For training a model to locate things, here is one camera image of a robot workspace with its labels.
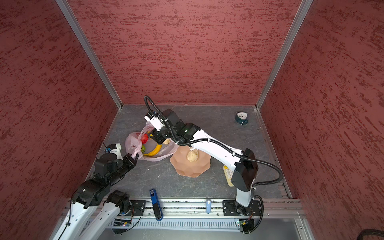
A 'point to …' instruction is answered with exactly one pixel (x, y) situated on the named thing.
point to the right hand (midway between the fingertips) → (151, 136)
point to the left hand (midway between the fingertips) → (139, 158)
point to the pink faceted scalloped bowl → (184, 167)
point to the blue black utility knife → (157, 210)
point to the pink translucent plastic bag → (133, 144)
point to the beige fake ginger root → (192, 155)
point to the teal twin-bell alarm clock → (241, 118)
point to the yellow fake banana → (155, 152)
